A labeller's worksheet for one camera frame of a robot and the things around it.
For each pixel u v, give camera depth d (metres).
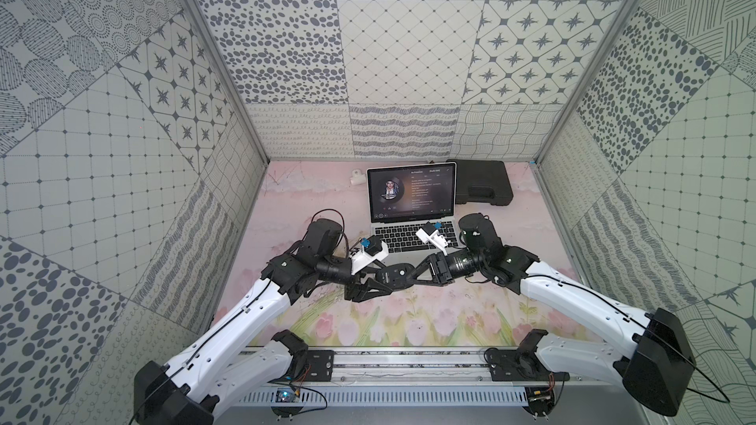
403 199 0.98
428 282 0.62
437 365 0.75
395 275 0.66
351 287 0.59
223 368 0.42
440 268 0.61
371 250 0.59
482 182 1.07
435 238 0.68
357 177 1.11
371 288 0.61
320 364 0.73
